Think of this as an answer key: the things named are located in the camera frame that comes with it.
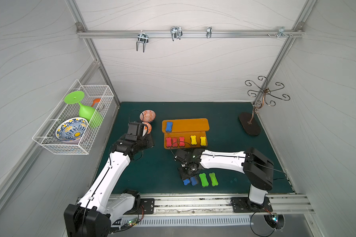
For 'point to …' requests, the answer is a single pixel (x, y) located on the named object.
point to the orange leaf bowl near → (147, 129)
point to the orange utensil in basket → (95, 100)
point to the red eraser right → (181, 139)
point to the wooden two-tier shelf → (185, 133)
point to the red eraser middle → (175, 139)
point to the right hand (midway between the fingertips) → (181, 175)
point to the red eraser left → (168, 141)
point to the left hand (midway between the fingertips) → (151, 139)
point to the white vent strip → (217, 221)
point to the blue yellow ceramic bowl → (71, 130)
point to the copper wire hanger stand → (252, 129)
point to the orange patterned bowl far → (148, 115)
